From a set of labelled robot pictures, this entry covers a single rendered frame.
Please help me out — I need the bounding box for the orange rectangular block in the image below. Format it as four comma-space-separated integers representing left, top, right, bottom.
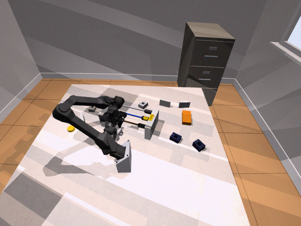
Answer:
182, 110, 191, 126

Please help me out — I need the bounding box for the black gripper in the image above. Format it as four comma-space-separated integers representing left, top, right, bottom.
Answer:
103, 111, 127, 135

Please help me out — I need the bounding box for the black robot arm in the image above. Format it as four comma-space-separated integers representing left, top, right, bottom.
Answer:
52, 95, 126, 160

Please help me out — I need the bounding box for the yellow short cylinder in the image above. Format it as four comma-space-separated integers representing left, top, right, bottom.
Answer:
67, 125, 75, 132

